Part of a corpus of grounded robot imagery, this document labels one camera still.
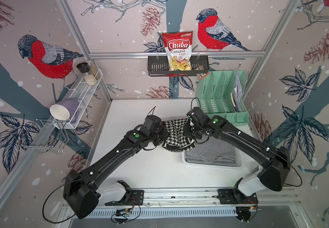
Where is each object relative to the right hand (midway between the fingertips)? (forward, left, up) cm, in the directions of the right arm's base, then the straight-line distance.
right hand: (181, 132), depth 78 cm
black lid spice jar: (+25, +55, +17) cm, 63 cm away
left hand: (-1, +4, +3) cm, 5 cm away
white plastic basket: (-14, -32, -11) cm, 37 cm away
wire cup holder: (-10, +63, +10) cm, 65 cm away
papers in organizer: (+29, -37, +3) cm, 47 cm away
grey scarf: (-5, -20, -13) cm, 24 cm away
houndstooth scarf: (-5, +2, 0) cm, 6 cm away
